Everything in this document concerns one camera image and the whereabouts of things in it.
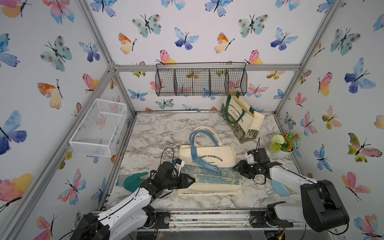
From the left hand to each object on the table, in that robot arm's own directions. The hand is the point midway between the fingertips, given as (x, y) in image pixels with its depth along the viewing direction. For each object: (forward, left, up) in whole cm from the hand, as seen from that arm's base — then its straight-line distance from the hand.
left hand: (194, 181), depth 79 cm
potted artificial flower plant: (+18, -52, +6) cm, 55 cm away
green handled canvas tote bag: (+35, -32, +7) cm, 48 cm away
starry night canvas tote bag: (+9, -11, -2) cm, 14 cm away
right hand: (+8, -24, -4) cm, 26 cm away
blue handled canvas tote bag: (+9, -11, -2) cm, 14 cm away
